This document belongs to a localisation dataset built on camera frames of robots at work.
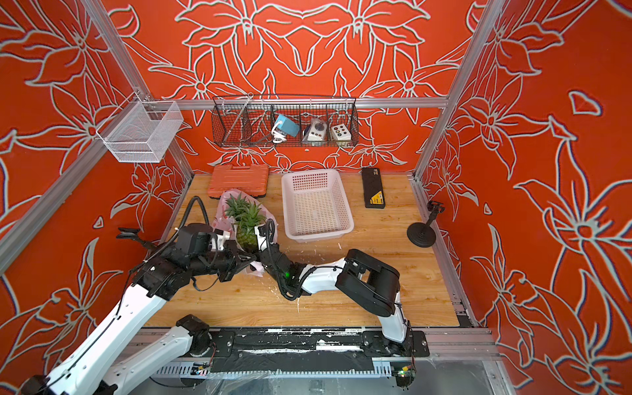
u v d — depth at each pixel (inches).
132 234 28.1
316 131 35.8
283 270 25.0
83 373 15.2
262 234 27.6
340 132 37.3
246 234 30.1
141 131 36.1
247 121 39.2
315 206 42.0
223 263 23.7
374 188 44.9
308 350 28.7
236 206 31.7
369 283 19.2
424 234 37.6
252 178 44.8
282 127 33.2
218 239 25.9
